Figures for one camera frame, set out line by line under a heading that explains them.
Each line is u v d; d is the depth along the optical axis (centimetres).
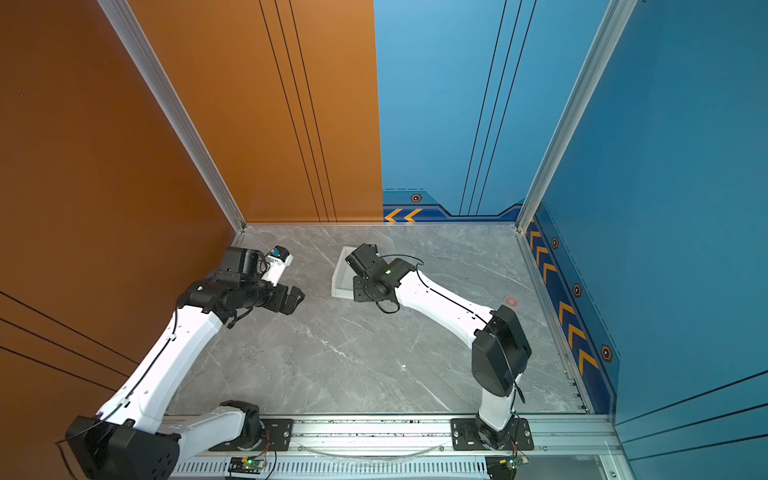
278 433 74
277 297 68
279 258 68
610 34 72
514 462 70
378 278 58
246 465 71
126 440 37
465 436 72
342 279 102
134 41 73
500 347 43
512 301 98
